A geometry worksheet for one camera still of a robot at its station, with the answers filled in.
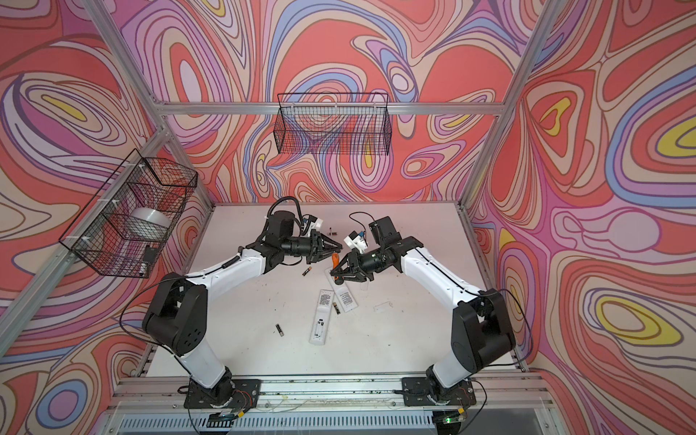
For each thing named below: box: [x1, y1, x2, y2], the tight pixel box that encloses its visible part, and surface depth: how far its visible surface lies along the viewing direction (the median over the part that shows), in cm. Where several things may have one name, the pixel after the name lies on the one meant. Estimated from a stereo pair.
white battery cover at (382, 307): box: [373, 299, 394, 315], surface depth 91 cm
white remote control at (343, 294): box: [324, 268, 358, 313], surface depth 92 cm
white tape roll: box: [130, 206, 171, 229], surface depth 75 cm
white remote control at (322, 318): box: [309, 289, 335, 346], surface depth 88 cm
